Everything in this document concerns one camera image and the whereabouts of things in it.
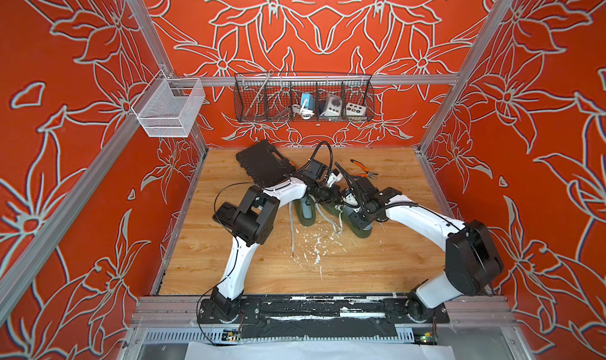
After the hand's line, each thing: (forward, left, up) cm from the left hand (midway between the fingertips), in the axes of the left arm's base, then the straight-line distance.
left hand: (347, 201), depth 90 cm
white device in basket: (+29, +7, +24) cm, 39 cm away
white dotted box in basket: (+30, -2, +22) cm, 37 cm away
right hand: (-6, -3, -1) cm, 7 cm away
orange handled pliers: (+20, -11, -7) cm, 24 cm away
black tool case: (+21, +37, -3) cm, 42 cm away
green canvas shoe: (-2, +16, -5) cm, 17 cm away
